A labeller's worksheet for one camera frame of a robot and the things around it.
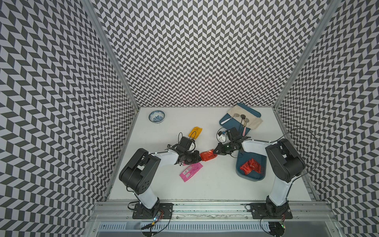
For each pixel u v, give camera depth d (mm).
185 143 739
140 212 713
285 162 493
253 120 1077
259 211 727
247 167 846
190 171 844
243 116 1125
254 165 843
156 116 1116
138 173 455
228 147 818
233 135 782
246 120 1083
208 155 911
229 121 1071
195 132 1007
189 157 785
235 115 1118
